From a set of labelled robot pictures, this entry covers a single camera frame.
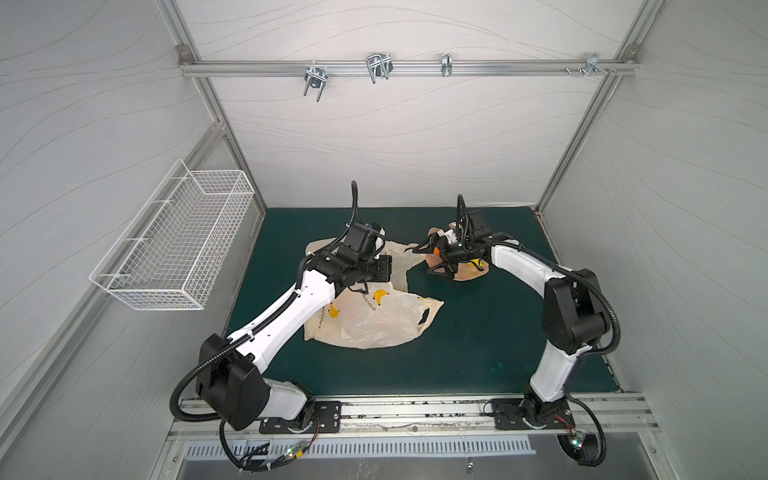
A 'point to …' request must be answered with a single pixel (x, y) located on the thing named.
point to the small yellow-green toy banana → (476, 261)
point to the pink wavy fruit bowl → (463, 271)
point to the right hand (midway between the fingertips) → (424, 253)
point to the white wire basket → (166, 257)
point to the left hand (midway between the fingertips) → (395, 264)
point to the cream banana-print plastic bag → (358, 317)
